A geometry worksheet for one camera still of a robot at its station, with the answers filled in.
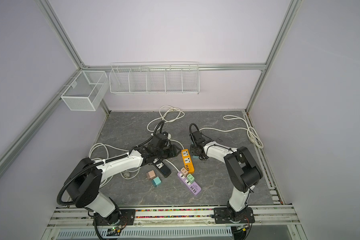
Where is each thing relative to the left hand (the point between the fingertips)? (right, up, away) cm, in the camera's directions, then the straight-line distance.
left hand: (179, 153), depth 85 cm
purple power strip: (+8, -18, -4) cm, 20 cm away
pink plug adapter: (-17, -13, +1) cm, 21 cm away
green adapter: (+6, -12, -5) cm, 15 cm away
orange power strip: (+5, -6, +7) cm, 10 cm away
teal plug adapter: (-13, -16, -2) cm, 20 cm away
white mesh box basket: (-63, +43, +18) cm, 78 cm away
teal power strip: (+10, -4, +6) cm, 12 cm away
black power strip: (-11, -9, +4) cm, 14 cm away
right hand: (+10, -1, +11) cm, 15 cm away
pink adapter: (+3, -10, -3) cm, 11 cm away
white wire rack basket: (-18, +48, +16) cm, 54 cm away
